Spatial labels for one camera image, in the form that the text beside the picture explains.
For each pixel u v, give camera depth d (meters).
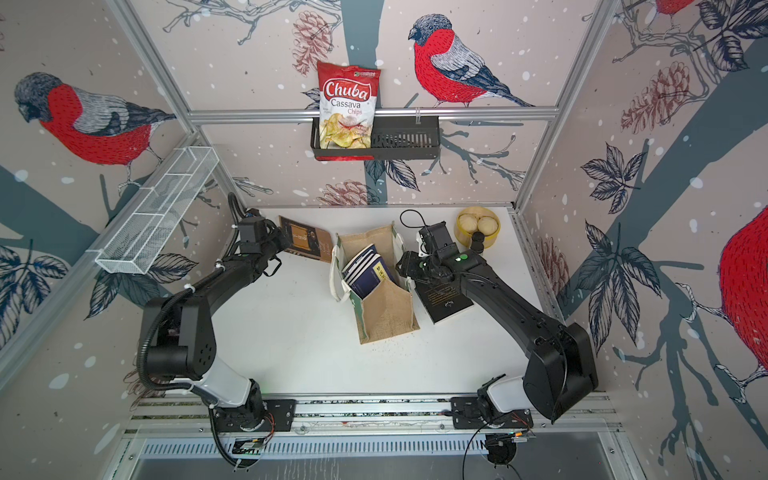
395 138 1.07
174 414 0.75
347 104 0.83
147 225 0.75
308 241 1.00
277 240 0.83
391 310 0.83
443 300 0.93
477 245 0.98
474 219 1.11
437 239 0.62
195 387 0.51
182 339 0.46
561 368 0.40
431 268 0.61
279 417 0.73
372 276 0.85
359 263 0.85
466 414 0.73
